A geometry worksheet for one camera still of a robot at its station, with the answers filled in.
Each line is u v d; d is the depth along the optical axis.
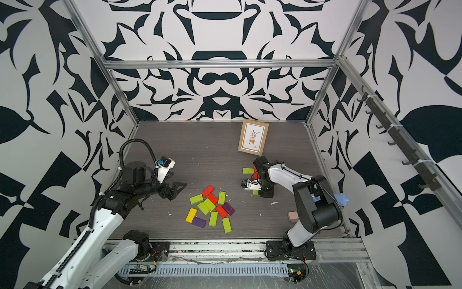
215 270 0.71
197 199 0.87
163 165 0.64
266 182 0.71
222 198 0.87
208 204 0.86
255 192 0.88
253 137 1.02
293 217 0.81
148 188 0.62
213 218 0.83
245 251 0.76
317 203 0.47
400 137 0.55
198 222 0.81
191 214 0.83
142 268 0.71
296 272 0.71
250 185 0.83
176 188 0.66
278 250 0.74
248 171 0.97
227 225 0.80
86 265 0.43
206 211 0.85
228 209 0.85
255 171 0.96
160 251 0.73
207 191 0.90
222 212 0.85
